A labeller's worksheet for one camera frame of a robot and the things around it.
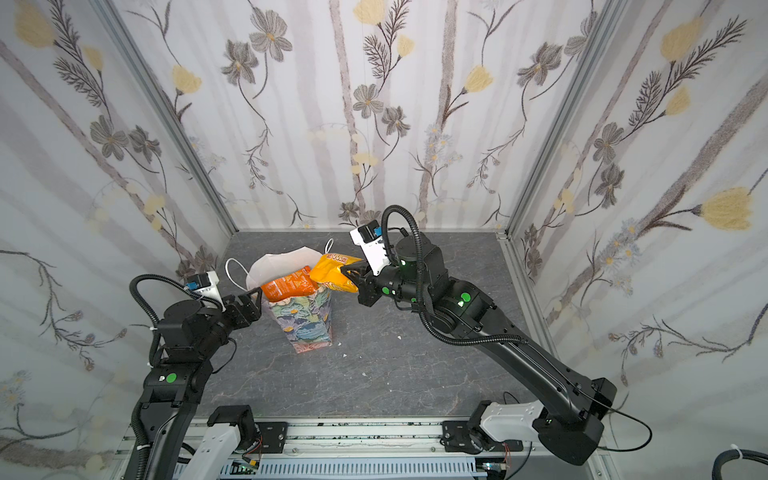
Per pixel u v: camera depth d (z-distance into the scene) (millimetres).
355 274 583
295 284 823
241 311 616
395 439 750
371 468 702
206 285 599
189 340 501
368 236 490
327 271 615
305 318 768
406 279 499
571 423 382
